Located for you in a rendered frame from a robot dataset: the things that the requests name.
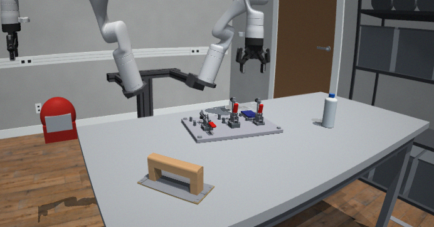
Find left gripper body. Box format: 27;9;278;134
244;38;263;59

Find white bottle with blue cap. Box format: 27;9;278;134
322;93;337;128

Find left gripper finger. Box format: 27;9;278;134
236;48;254;73
257;48;270;73

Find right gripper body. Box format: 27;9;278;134
2;23;21;43

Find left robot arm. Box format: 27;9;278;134
198;0;268;84

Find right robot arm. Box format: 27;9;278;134
1;0;143;92

